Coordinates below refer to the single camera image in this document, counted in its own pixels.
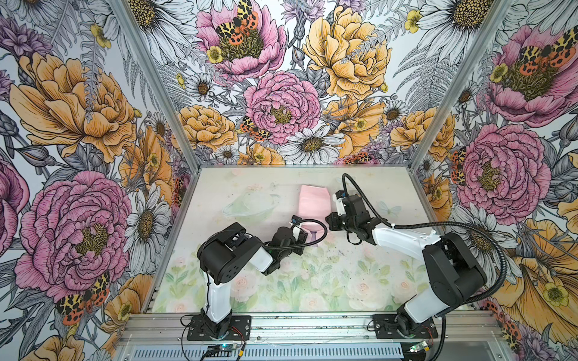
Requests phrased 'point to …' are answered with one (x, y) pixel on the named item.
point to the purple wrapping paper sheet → (314, 203)
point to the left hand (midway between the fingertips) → (304, 238)
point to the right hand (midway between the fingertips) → (327, 225)
